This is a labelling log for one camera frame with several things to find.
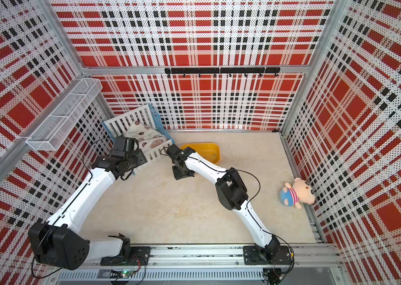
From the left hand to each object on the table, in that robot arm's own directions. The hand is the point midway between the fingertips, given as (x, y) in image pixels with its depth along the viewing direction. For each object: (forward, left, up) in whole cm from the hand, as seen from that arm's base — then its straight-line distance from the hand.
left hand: (142, 157), depth 82 cm
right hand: (0, -18, -15) cm, 23 cm away
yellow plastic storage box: (+21, -31, -23) cm, 43 cm away
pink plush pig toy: (-12, -76, -13) cm, 78 cm away
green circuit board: (-43, +2, -18) cm, 47 cm away
